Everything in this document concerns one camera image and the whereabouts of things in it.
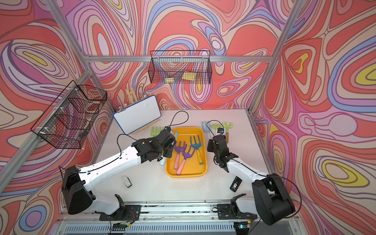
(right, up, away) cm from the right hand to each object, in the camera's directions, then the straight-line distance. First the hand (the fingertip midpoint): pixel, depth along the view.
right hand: (213, 144), depth 90 cm
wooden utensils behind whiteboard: (-51, +28, +2) cm, 58 cm away
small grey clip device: (-50, -21, -8) cm, 55 cm away
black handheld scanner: (+11, -21, -10) cm, 26 cm away
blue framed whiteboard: (-46, +17, -3) cm, 49 cm away
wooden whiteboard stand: (-47, +10, +18) cm, 51 cm away
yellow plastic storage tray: (-13, -14, -1) cm, 19 cm away
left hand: (-25, -1, -11) cm, 27 cm away
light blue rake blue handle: (-2, +9, +16) cm, 18 cm away
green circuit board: (-49, -38, -19) cm, 65 cm away
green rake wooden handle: (-39, +7, +18) cm, 43 cm away
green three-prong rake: (0, +11, -10) cm, 14 cm away
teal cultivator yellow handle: (-9, -2, +9) cm, 13 cm away
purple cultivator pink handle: (-17, -8, +3) cm, 19 cm away
